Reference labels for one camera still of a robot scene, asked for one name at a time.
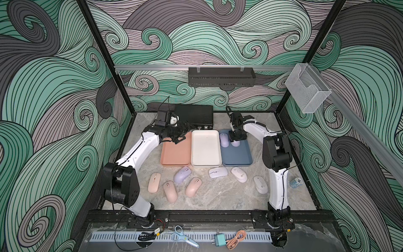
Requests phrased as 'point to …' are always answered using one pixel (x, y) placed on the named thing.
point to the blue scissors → (180, 234)
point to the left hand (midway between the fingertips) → (191, 130)
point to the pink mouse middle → (170, 191)
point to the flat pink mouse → (154, 182)
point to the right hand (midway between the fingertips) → (233, 139)
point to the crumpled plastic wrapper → (295, 182)
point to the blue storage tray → (234, 156)
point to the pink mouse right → (193, 187)
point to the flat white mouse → (218, 171)
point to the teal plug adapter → (220, 239)
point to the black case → (199, 117)
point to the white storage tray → (205, 148)
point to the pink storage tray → (176, 155)
